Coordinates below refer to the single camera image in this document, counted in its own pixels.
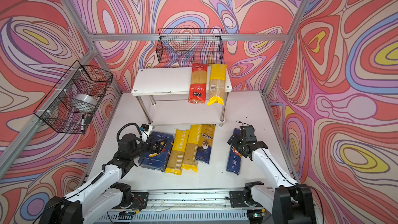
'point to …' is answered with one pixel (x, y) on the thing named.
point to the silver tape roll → (88, 98)
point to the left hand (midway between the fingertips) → (162, 137)
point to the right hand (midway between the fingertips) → (233, 146)
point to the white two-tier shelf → (164, 94)
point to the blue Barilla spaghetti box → (235, 158)
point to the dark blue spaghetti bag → (205, 142)
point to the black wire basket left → (69, 106)
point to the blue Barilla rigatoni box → (159, 162)
